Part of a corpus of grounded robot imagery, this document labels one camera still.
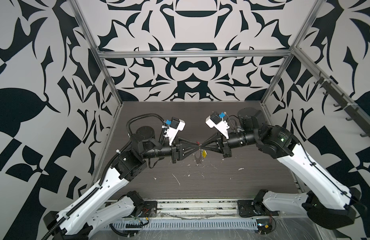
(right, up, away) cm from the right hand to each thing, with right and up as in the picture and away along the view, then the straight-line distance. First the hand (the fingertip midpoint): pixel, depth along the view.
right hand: (203, 147), depth 54 cm
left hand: (-2, +1, 0) cm, 2 cm away
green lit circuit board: (+31, -40, +17) cm, 53 cm away
